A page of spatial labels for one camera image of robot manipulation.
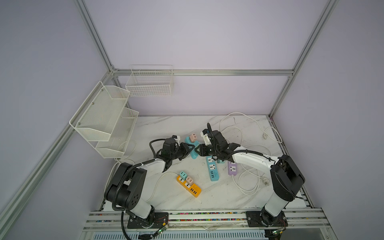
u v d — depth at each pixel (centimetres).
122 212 49
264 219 66
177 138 86
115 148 101
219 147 67
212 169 90
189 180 80
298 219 75
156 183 86
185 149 80
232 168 89
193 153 85
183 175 82
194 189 81
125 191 45
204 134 79
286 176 46
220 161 93
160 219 73
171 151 73
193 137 88
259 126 114
